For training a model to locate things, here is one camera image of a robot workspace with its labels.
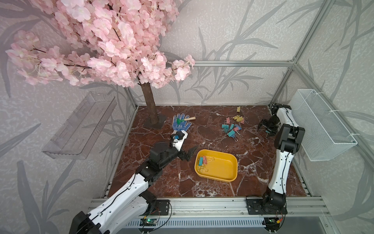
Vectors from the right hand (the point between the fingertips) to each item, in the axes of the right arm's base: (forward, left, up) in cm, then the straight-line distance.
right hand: (262, 130), depth 105 cm
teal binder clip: (+2, +27, +1) cm, 27 cm away
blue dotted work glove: (+5, +58, 0) cm, 58 cm away
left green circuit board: (-54, +72, 0) cm, 90 cm away
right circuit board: (-55, +12, 0) cm, 56 cm away
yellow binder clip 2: (-28, +44, +1) cm, 52 cm away
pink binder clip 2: (-23, +42, +1) cm, 48 cm away
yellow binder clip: (+22, +13, -1) cm, 25 cm away
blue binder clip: (+4, +18, 0) cm, 19 cm away
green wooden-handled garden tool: (+9, +61, 0) cm, 62 cm away
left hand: (-22, +51, +24) cm, 60 cm away
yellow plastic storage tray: (-27, +31, -1) cm, 41 cm away
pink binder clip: (+9, +24, +1) cm, 26 cm away
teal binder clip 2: (-25, +46, +3) cm, 52 cm away
